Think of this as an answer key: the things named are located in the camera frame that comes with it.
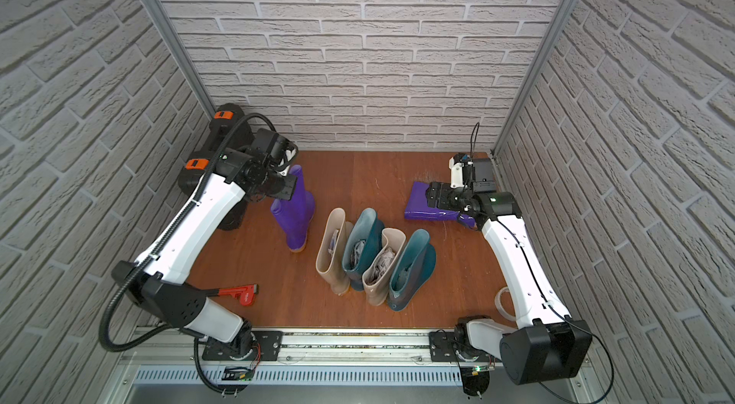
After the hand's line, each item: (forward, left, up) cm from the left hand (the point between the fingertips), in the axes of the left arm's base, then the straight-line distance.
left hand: (292, 182), depth 76 cm
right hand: (-2, -43, -2) cm, 43 cm away
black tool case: (+5, +27, +1) cm, 28 cm away
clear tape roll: (-26, -59, -23) cm, 68 cm away
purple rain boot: (-10, -3, -1) cm, 10 cm away
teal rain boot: (-13, -20, -10) cm, 26 cm away
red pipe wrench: (-22, +15, -25) cm, 36 cm away
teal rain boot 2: (-19, -33, -14) cm, 41 cm away
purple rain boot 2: (+7, -39, -23) cm, 46 cm away
